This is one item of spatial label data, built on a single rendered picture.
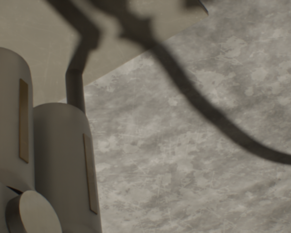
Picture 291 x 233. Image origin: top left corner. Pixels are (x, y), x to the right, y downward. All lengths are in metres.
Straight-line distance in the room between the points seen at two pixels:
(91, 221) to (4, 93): 0.13
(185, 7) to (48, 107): 0.31
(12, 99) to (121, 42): 0.38
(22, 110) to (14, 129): 0.03
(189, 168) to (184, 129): 0.10
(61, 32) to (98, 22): 0.05
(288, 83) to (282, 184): 0.27
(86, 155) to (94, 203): 0.05
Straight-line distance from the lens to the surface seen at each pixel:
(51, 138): 0.60
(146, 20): 0.88
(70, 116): 0.63
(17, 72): 0.57
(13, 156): 0.50
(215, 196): 1.22
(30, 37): 0.88
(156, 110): 1.01
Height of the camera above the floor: 0.69
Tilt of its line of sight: 43 degrees down
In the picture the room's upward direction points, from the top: 170 degrees clockwise
